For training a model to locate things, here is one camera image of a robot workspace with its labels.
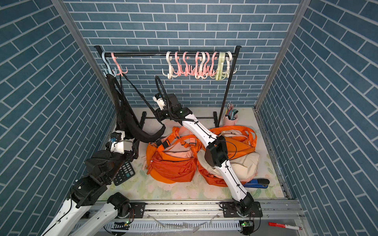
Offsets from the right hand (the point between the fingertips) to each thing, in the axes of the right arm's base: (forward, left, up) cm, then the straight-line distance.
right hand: (154, 113), depth 86 cm
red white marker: (-47, -71, -23) cm, 88 cm away
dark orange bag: (-30, -37, -16) cm, 51 cm away
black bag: (-6, +16, -4) cm, 18 cm away
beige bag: (-28, -50, -3) cm, 57 cm away
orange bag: (-27, -11, -12) cm, 32 cm away
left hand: (-23, +2, +6) cm, 23 cm away
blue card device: (-29, -61, -20) cm, 70 cm away
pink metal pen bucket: (+13, -48, -13) cm, 52 cm away
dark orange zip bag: (-7, -25, -21) cm, 33 cm away
